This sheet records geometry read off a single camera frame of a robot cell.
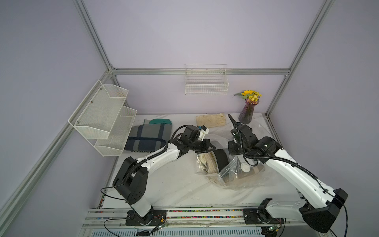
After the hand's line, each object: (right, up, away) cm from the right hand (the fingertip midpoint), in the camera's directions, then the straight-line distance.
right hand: (233, 147), depth 75 cm
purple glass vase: (+19, +21, +33) cm, 43 cm away
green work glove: (-47, +16, +40) cm, 64 cm away
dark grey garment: (-53, +3, +26) cm, 59 cm away
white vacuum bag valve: (+8, -11, +4) cm, 14 cm away
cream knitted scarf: (-12, -11, +12) cm, 20 cm away
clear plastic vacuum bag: (-3, -11, -5) cm, 12 cm away
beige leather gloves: (-8, +16, +41) cm, 45 cm away
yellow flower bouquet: (+19, +31, +23) cm, 43 cm away
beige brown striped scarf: (+15, -14, +9) cm, 22 cm away
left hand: (-9, -2, +4) cm, 10 cm away
